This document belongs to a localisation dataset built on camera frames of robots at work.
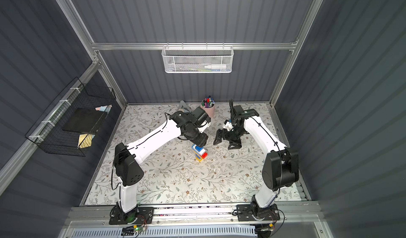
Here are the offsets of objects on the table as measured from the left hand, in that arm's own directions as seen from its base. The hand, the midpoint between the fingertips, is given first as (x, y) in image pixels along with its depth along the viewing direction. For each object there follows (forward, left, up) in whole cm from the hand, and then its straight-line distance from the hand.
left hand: (203, 143), depth 80 cm
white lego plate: (-3, +1, -4) cm, 5 cm away
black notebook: (+7, +57, +11) cm, 59 cm away
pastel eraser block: (+16, +53, +9) cm, 56 cm away
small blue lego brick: (-2, +2, -2) cm, 4 cm away
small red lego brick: (-3, 0, -7) cm, 7 cm away
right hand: (-1, -9, -2) cm, 9 cm away
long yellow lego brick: (-3, +3, -8) cm, 9 cm away
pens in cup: (+34, -3, -4) cm, 34 cm away
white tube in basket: (+42, -8, +18) cm, 47 cm away
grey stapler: (+39, +15, -15) cm, 45 cm away
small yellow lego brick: (-2, +2, -16) cm, 16 cm away
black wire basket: (-6, +62, +17) cm, 65 cm away
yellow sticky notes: (-9, +45, +18) cm, 50 cm away
